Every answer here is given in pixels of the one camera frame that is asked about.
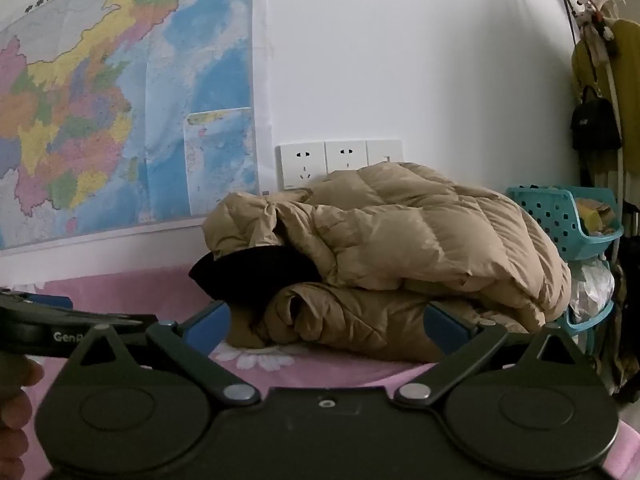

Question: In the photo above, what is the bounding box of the teal lower plastic basket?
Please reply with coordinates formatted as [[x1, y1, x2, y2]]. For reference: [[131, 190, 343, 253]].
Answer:
[[563, 258, 616, 338]]

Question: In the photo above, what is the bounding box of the olive hanging garment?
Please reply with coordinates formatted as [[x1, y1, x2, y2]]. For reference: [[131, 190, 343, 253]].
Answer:
[[572, 18, 639, 174]]

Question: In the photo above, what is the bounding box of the white middle wall socket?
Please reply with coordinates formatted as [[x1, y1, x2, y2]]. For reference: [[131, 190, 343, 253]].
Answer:
[[324, 140, 368, 174]]

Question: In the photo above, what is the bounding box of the person's left hand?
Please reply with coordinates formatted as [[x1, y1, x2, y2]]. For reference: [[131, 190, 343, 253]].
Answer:
[[1, 354, 43, 479]]

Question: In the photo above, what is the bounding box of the colourful wall map poster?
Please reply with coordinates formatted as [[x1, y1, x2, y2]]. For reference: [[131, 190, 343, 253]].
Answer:
[[1, 0, 258, 249]]

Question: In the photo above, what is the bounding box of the white right wall switch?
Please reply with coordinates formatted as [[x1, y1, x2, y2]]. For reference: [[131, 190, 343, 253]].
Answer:
[[366, 140, 405, 166]]

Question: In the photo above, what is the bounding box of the black hanging bag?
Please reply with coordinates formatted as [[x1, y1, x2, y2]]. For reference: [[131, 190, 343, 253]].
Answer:
[[570, 84, 623, 162]]

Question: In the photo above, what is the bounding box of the teal upper plastic basket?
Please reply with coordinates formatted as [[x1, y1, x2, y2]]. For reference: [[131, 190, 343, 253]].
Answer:
[[506, 185, 624, 261]]

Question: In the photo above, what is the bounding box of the teal plastic basket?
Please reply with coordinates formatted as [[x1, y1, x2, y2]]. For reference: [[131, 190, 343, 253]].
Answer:
[[563, 258, 616, 338], [506, 185, 624, 261]]

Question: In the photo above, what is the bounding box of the tan puffer down jacket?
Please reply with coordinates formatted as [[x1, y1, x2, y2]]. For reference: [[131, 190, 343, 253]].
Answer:
[[190, 162, 572, 363]]

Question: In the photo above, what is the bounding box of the white plastic bag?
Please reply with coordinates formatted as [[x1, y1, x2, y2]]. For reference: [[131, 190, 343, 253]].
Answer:
[[568, 257, 615, 323]]

